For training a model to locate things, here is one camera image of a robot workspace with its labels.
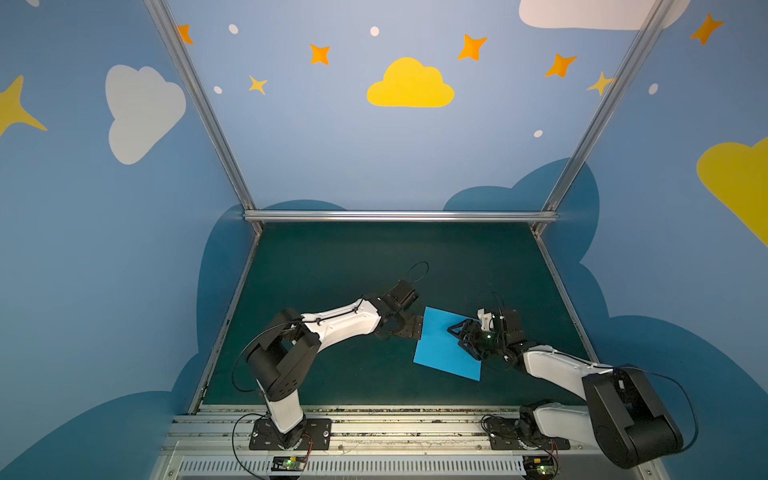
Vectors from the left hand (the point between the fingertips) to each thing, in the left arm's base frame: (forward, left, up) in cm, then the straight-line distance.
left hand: (411, 330), depth 88 cm
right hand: (0, -13, -2) cm, 14 cm away
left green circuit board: (-33, +31, -6) cm, 45 cm away
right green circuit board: (-32, -30, -6) cm, 45 cm away
